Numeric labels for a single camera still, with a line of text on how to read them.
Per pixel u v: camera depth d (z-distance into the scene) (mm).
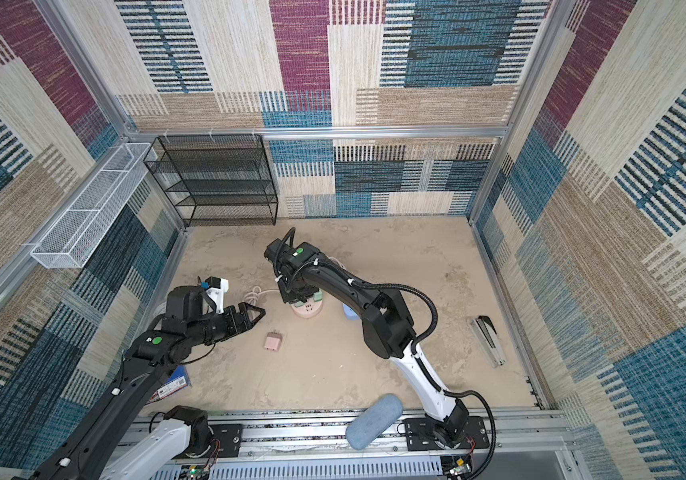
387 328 558
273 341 887
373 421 735
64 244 700
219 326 649
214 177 1082
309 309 937
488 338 871
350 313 920
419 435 730
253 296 965
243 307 698
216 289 706
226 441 732
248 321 687
